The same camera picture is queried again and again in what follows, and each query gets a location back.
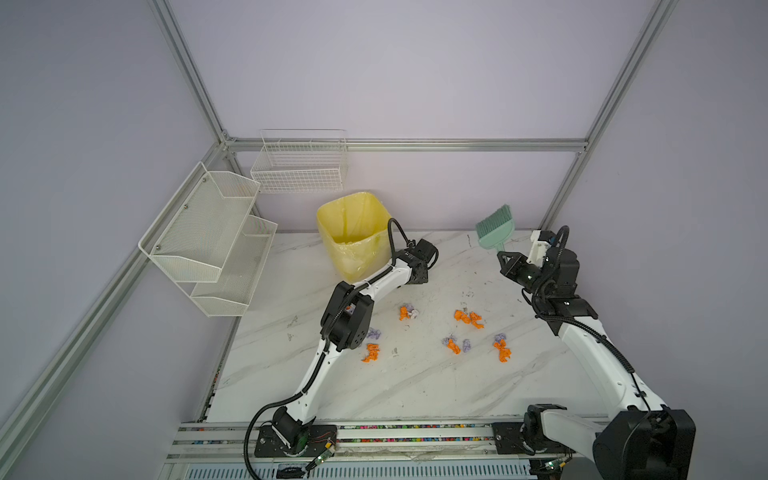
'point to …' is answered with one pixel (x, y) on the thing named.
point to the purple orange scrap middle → (450, 342)
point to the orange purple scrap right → (500, 343)
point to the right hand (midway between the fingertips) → (498, 251)
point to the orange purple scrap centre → (407, 311)
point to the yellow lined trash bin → (355, 229)
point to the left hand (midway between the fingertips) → (413, 275)
